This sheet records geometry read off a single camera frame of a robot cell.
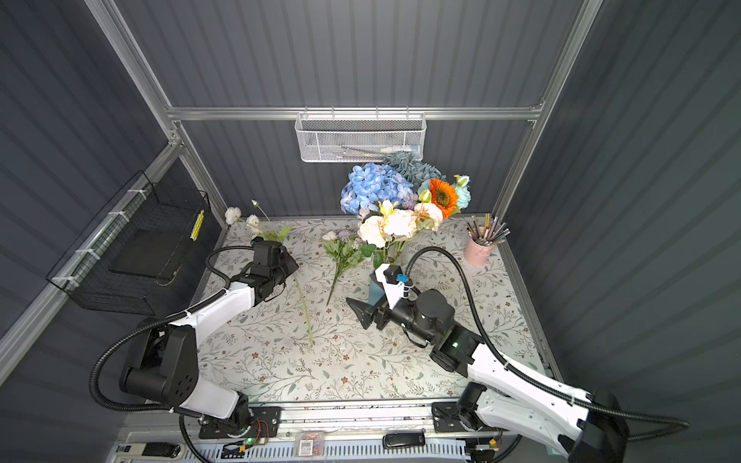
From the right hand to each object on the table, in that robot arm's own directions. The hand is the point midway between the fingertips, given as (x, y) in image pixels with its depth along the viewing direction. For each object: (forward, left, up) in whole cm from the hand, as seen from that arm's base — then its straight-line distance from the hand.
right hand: (364, 287), depth 65 cm
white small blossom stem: (+36, +40, -17) cm, 56 cm away
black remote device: (-26, -10, -29) cm, 40 cm away
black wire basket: (+12, +58, -2) cm, 59 cm away
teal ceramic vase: (+6, -3, -11) cm, 13 cm away
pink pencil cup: (+27, -37, -22) cm, 51 cm away
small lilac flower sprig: (+30, +10, -23) cm, 39 cm away
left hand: (+20, +23, -16) cm, 34 cm away
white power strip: (-29, +51, -26) cm, 64 cm away
